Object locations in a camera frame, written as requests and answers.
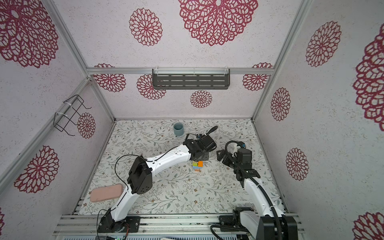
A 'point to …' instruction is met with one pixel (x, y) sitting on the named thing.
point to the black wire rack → (60, 120)
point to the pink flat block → (105, 192)
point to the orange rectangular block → (200, 164)
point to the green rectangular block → (195, 164)
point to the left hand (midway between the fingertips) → (202, 157)
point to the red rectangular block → (197, 170)
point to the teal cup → (178, 129)
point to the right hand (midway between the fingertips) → (223, 152)
